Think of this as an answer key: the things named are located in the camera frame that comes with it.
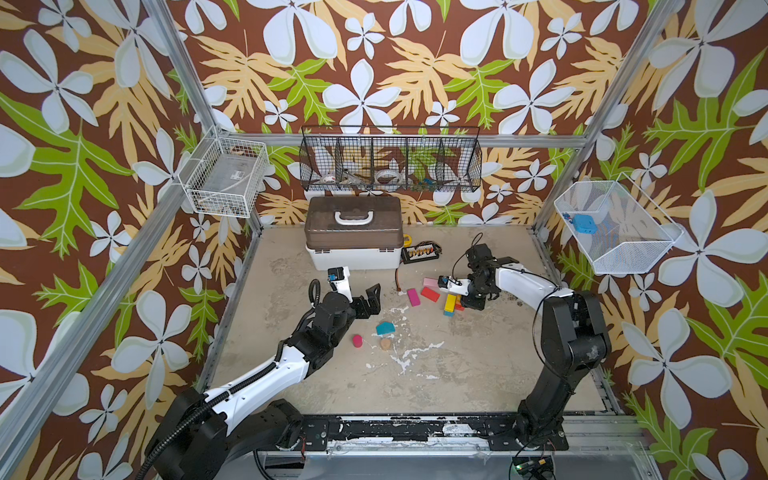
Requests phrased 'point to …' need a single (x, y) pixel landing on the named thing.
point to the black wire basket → (390, 158)
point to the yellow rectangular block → (450, 303)
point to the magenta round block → (357, 341)
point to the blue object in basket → (584, 224)
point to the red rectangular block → (430, 294)
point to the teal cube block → (448, 314)
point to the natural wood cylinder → (386, 343)
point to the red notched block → (459, 307)
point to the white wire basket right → (619, 233)
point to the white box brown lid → (354, 233)
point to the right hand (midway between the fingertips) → (466, 294)
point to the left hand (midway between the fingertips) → (364, 283)
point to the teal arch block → (385, 328)
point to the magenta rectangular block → (413, 297)
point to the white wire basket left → (223, 175)
